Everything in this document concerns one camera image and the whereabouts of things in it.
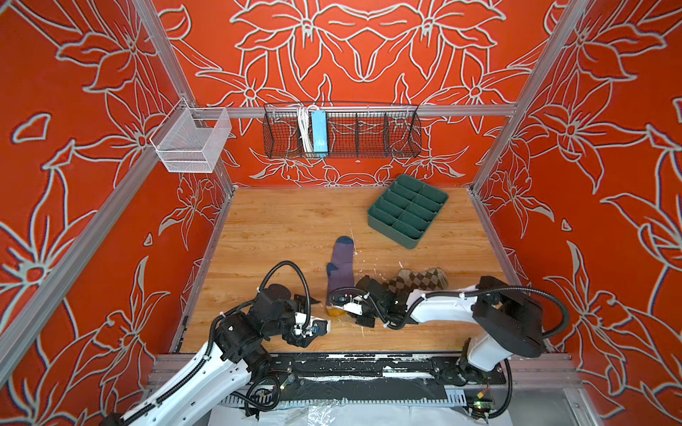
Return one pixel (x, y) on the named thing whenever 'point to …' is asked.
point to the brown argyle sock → (406, 280)
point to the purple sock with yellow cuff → (341, 272)
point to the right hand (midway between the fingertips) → (345, 307)
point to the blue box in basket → (320, 133)
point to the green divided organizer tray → (405, 210)
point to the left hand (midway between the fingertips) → (316, 309)
